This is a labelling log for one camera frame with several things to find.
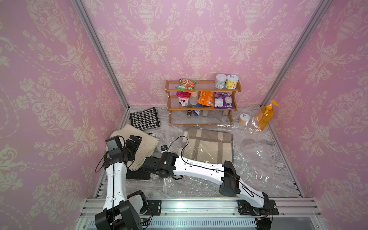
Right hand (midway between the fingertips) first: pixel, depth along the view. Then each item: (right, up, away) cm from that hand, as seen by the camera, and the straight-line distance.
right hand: (170, 168), depth 77 cm
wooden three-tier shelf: (-3, +39, +41) cm, 57 cm away
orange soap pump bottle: (+60, +29, +18) cm, 69 cm away
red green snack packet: (+8, +47, +11) cm, 49 cm away
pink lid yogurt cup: (+7, +41, +18) cm, 45 cm away
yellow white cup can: (+36, +50, +11) cm, 63 cm away
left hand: (-19, +13, +5) cm, 24 cm away
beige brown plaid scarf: (+22, +10, +13) cm, 27 cm away
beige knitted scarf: (-17, +10, +16) cm, 25 cm away
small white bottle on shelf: (+13, +41, +21) cm, 48 cm away
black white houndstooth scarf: (-23, +26, +30) cm, 46 cm away
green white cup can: (+30, +50, +12) cm, 60 cm away
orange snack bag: (+22, +41, +24) cm, 53 cm away
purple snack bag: (+34, +40, +23) cm, 58 cm away
